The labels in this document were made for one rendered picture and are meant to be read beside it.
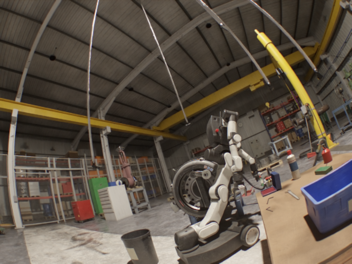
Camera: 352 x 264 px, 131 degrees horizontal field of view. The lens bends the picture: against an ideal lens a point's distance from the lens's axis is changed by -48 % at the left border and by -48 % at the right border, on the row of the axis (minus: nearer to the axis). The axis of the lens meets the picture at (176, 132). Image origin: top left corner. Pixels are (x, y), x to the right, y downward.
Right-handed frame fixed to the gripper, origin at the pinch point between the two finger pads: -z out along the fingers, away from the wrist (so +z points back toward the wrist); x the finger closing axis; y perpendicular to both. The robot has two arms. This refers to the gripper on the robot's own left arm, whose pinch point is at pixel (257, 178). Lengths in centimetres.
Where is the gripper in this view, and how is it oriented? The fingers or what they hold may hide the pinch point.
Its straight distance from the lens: 194.4
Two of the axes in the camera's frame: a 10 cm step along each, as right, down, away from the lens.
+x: -7.8, 0.5, -6.3
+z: -2.9, -9.1, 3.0
